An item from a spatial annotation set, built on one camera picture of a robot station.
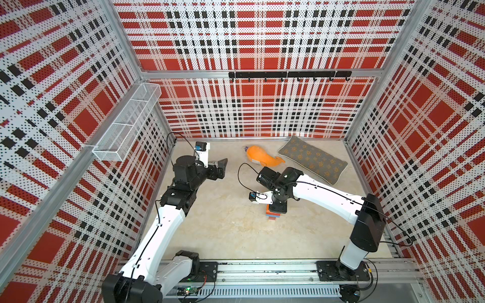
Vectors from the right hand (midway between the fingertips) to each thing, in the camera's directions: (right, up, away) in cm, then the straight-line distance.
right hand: (280, 203), depth 79 cm
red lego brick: (-4, -6, +4) cm, 8 cm away
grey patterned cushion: (+23, +18, +25) cm, 38 cm away
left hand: (-26, +19, -3) cm, 32 cm away
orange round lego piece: (-6, 0, -7) cm, 9 cm away
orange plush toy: (-8, +20, +26) cm, 34 cm away
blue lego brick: (-2, -7, +5) cm, 9 cm away
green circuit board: (-36, -30, -10) cm, 48 cm away
